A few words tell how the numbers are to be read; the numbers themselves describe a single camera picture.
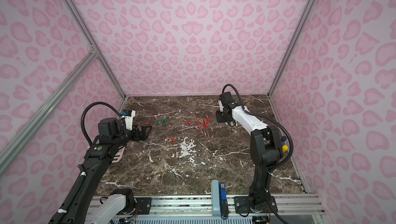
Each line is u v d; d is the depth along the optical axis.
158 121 1.05
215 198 0.71
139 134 0.68
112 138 0.58
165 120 1.06
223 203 0.70
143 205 0.73
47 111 0.64
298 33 0.86
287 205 0.75
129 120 0.68
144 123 1.04
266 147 0.50
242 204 0.74
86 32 0.84
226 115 0.68
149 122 1.04
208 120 1.04
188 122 1.04
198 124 1.04
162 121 1.04
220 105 0.80
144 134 0.69
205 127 1.01
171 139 0.97
